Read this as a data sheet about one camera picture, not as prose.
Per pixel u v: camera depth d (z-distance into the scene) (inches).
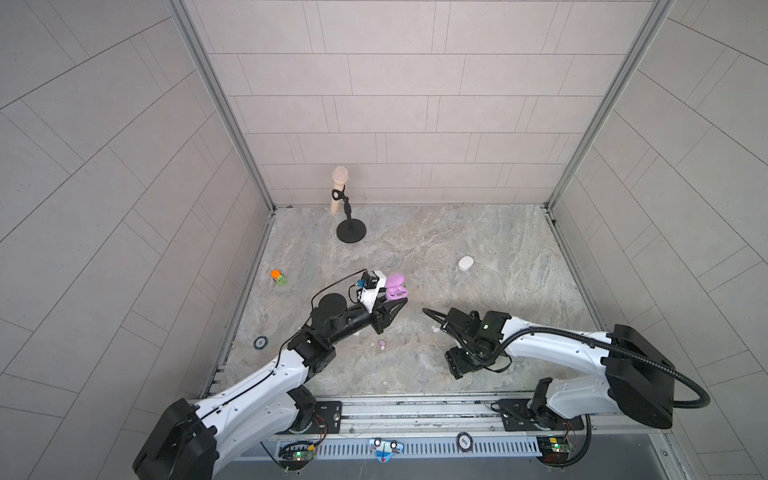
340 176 35.6
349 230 42.1
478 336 23.3
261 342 32.5
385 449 25.9
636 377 16.1
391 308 25.8
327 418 27.7
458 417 28.4
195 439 15.1
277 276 36.8
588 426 27.1
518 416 27.8
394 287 27.6
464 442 26.8
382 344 32.4
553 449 26.7
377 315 24.8
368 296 24.7
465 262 39.1
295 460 25.6
